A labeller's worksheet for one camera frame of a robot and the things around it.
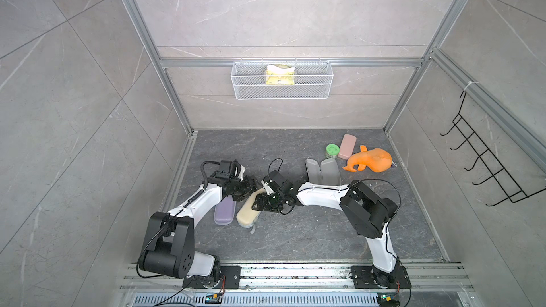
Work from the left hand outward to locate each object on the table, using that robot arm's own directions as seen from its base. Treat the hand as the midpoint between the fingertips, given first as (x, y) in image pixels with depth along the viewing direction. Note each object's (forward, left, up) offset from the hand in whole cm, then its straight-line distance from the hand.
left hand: (259, 186), depth 88 cm
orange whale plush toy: (+13, -55, -2) cm, 56 cm away
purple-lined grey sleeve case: (-8, +15, -6) cm, 18 cm away
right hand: (-8, +1, -6) cm, 10 cm away
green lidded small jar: (+21, -36, -4) cm, 42 cm away
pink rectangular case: (+25, -45, -7) cm, 52 cm away
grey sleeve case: (+11, -32, -8) cm, 34 cm away
